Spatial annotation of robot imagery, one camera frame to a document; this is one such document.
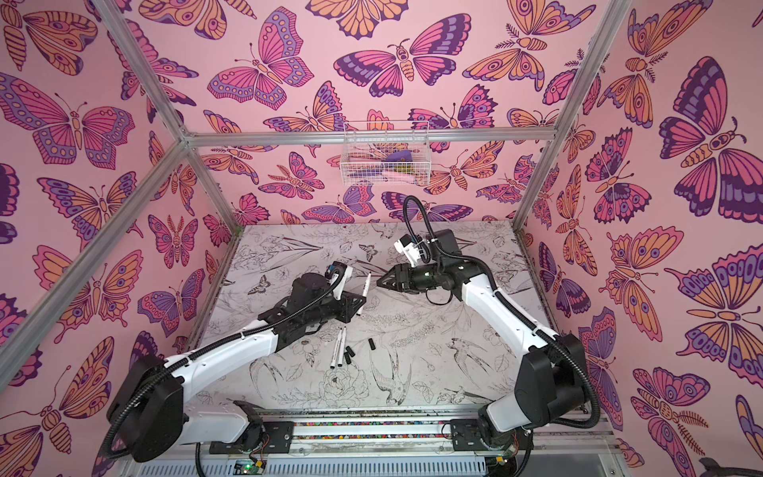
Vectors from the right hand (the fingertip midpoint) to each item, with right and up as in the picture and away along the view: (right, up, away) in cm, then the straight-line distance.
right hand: (385, 280), depth 76 cm
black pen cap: (-4, -21, +14) cm, 25 cm away
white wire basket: (0, +39, +20) cm, 44 cm away
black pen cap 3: (-11, -24, +11) cm, 29 cm away
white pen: (-5, -3, +5) cm, 8 cm away
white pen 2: (-15, -25, +9) cm, 31 cm away
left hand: (-5, -5, +4) cm, 8 cm away
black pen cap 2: (-11, -22, +12) cm, 27 cm away
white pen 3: (-13, -23, +11) cm, 29 cm away
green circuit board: (-34, -45, -4) cm, 57 cm away
